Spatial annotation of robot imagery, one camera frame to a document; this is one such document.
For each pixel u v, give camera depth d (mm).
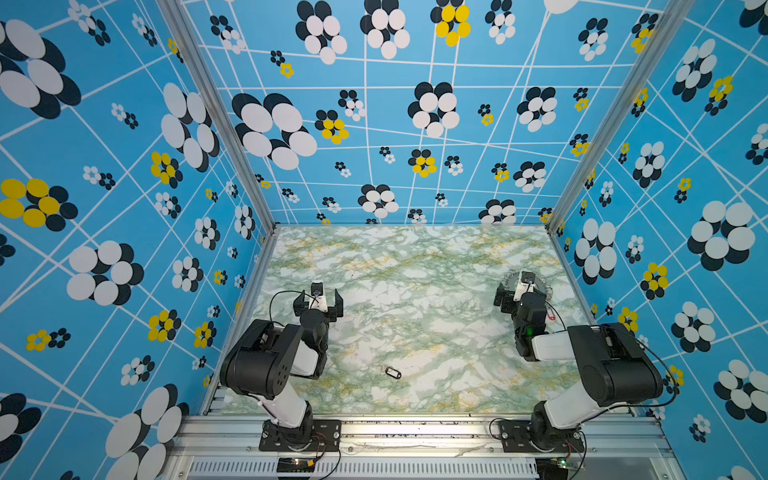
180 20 696
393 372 843
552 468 687
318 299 769
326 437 726
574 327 517
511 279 1019
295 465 722
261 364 462
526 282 794
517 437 724
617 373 452
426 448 723
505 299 847
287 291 693
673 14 683
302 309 819
